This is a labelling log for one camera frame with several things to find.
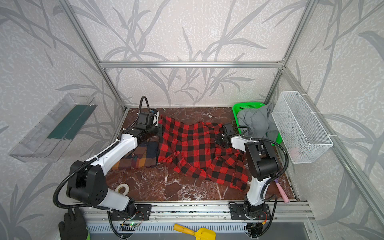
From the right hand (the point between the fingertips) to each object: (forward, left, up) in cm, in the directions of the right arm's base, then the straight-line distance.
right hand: (216, 135), depth 101 cm
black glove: (-51, +70, 0) cm, 87 cm away
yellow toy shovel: (-53, +9, +1) cm, 54 cm away
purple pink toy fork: (-35, -32, -1) cm, 48 cm away
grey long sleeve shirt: (+10, -32, +2) cm, 34 cm away
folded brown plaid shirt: (-15, +45, +2) cm, 48 cm away
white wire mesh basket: (-22, -33, +32) cm, 51 cm away
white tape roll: (-32, +53, -1) cm, 62 cm away
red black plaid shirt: (-8, +17, -1) cm, 18 cm away
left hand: (-1, +33, +16) cm, 37 cm away
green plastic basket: (+23, -18, +4) cm, 30 cm away
